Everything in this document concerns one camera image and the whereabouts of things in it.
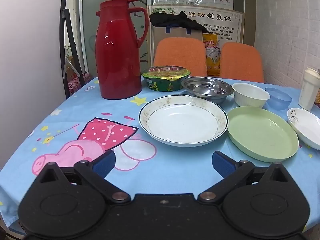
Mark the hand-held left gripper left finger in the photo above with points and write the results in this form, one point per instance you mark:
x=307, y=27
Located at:
x=105, y=162

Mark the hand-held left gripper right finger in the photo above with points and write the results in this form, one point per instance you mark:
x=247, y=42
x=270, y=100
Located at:
x=222, y=162

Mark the light green plate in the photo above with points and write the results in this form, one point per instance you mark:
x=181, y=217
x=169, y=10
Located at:
x=260, y=132

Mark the large white rimmed plate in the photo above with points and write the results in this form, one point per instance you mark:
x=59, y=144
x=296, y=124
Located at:
x=182, y=122

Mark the white ribbed bowl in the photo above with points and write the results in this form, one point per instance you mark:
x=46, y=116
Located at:
x=250, y=97

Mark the stainless steel bowl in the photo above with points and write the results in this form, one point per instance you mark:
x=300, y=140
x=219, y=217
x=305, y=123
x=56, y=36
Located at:
x=207, y=87

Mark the blue plastic bowl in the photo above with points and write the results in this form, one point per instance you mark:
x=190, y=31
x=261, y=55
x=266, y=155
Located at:
x=278, y=100

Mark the small white printed dish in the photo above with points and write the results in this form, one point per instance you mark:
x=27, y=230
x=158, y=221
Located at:
x=305, y=128

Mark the blue cartoon printed tablecloth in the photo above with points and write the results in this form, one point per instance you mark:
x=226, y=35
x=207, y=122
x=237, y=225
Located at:
x=75, y=105

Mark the red floral cloth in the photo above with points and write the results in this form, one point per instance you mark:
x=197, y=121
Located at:
x=77, y=83

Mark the green instant noodle bowl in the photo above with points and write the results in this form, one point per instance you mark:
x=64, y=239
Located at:
x=165, y=80

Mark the orange chair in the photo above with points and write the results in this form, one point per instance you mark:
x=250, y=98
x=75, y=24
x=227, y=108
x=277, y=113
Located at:
x=240, y=62
x=180, y=55

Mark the yellow snack bag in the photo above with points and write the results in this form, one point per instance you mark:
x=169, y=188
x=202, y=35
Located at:
x=212, y=55

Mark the red thermos jug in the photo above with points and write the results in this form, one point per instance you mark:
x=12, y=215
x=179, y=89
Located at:
x=117, y=55

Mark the white tumbler cup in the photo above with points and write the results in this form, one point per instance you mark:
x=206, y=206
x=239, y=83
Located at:
x=307, y=92

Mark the brown paper bag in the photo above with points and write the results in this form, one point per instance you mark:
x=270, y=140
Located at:
x=178, y=33

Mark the white panel board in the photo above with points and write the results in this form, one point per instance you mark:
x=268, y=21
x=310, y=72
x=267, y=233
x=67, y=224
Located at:
x=32, y=42

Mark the black cloth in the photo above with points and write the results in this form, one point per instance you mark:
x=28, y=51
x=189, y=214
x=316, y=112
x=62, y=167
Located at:
x=172, y=20

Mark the framed wall poster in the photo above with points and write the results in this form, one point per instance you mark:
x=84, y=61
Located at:
x=225, y=20

